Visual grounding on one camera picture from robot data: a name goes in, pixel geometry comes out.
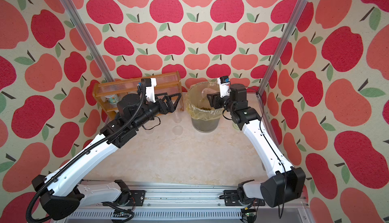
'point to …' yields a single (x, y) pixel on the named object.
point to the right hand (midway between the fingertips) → (214, 96)
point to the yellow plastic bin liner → (197, 106)
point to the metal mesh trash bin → (205, 126)
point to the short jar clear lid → (178, 130)
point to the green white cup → (112, 99)
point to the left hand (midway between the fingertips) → (175, 97)
